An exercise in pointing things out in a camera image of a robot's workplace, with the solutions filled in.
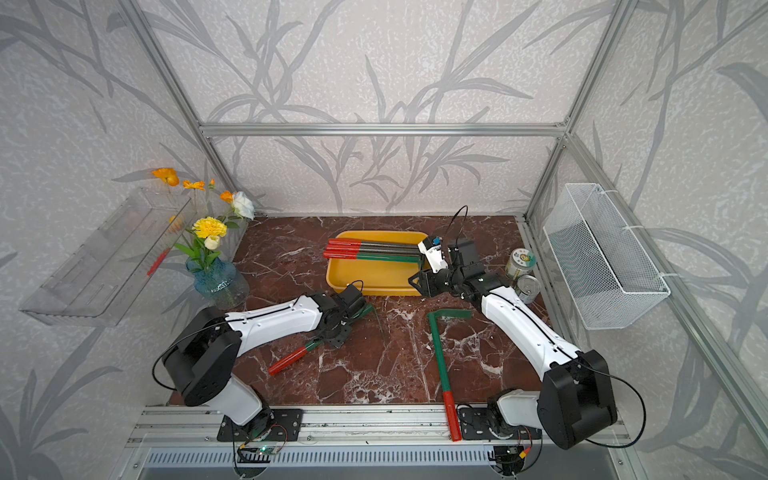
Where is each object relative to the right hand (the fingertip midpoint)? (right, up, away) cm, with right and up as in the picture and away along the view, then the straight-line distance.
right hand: (415, 276), depth 81 cm
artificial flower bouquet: (-54, +12, -6) cm, 55 cm away
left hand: (-23, -19, +6) cm, 31 cm away
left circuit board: (-38, -42, -10) cm, 58 cm away
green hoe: (-34, -23, +1) cm, 41 cm away
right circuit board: (+24, -45, -7) cm, 52 cm away
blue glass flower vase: (-58, -3, +5) cm, 58 cm away
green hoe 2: (+7, -26, +1) cm, 27 cm away
